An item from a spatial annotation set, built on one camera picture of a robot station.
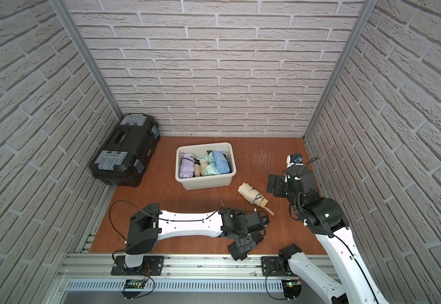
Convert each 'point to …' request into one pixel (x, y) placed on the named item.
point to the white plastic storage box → (205, 182)
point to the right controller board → (291, 288)
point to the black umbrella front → (239, 248)
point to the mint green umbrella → (210, 168)
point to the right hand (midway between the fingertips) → (284, 178)
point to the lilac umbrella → (187, 165)
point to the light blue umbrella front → (222, 164)
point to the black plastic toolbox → (123, 160)
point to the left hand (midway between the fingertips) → (249, 232)
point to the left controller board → (132, 288)
